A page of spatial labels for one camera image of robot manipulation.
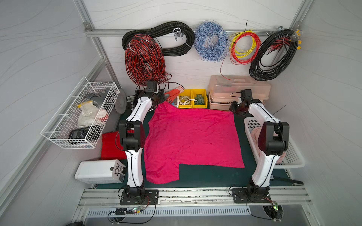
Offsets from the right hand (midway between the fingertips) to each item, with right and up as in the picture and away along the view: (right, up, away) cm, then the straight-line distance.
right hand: (231, 107), depth 99 cm
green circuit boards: (-20, +7, +20) cm, 29 cm away
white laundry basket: (+32, -30, -17) cm, 47 cm away
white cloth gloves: (-82, -4, -30) cm, 87 cm away
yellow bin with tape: (-30, +12, +18) cm, 37 cm away
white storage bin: (-40, +4, +12) cm, 42 cm away
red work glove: (-44, +11, +16) cm, 48 cm away
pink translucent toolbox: (-5, +13, +3) cm, 14 cm away
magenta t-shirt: (-30, -21, -1) cm, 37 cm away
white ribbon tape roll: (-33, +7, +19) cm, 39 cm away
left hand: (-48, +7, -1) cm, 48 cm away
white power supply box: (-73, -34, -29) cm, 86 cm away
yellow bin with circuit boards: (-17, +13, +20) cm, 29 cm away
